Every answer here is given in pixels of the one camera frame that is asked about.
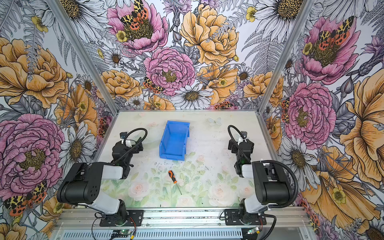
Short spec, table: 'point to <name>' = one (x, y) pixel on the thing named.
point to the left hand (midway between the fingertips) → (133, 141)
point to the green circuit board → (121, 233)
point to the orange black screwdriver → (172, 176)
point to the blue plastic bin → (173, 144)
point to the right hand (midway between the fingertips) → (239, 142)
